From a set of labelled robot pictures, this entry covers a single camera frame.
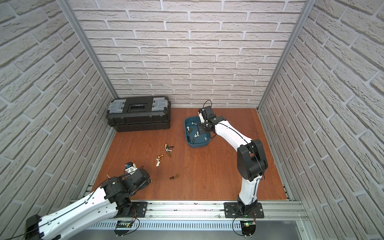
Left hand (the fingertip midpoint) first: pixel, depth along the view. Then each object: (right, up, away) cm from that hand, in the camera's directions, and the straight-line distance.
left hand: (147, 178), depth 80 cm
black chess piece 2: (+9, +15, +17) cm, 24 cm away
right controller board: (+52, -19, -11) cm, 57 cm away
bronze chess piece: (+10, +10, +14) cm, 20 cm away
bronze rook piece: (+25, +19, +20) cm, 37 cm away
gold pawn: (+6, +16, +17) cm, 24 cm away
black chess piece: (+21, +20, +19) cm, 35 cm away
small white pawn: (+33, +19, +20) cm, 43 cm away
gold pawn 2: (+3, +9, +11) cm, 15 cm away
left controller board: (-9, -21, -9) cm, 24 cm away
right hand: (+32, +28, +13) cm, 44 cm away
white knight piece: (+21, +28, +25) cm, 43 cm away
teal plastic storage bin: (+29, +18, +18) cm, 39 cm away
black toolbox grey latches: (-9, +37, +12) cm, 40 cm away
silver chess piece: (+8, +13, +14) cm, 21 cm away
